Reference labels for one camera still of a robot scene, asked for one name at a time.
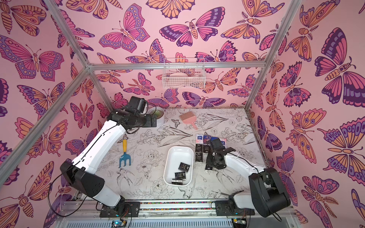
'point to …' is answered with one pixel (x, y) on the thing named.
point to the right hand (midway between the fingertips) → (207, 163)
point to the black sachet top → (206, 147)
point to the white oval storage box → (174, 156)
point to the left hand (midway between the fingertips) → (151, 119)
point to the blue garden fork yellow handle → (126, 156)
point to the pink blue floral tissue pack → (199, 138)
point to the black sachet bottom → (180, 175)
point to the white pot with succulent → (159, 112)
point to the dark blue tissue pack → (206, 138)
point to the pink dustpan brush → (189, 118)
